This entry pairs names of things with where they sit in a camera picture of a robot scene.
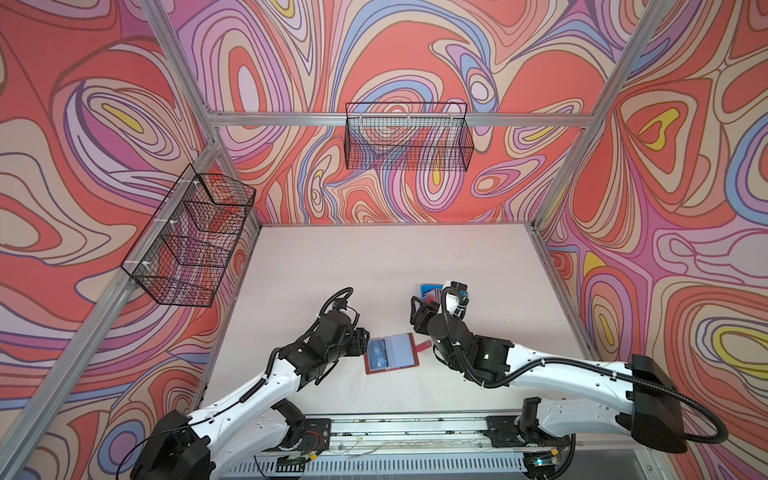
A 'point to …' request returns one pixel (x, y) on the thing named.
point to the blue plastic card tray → (424, 288)
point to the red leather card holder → (392, 352)
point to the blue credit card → (377, 351)
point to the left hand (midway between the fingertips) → (368, 333)
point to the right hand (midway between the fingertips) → (423, 306)
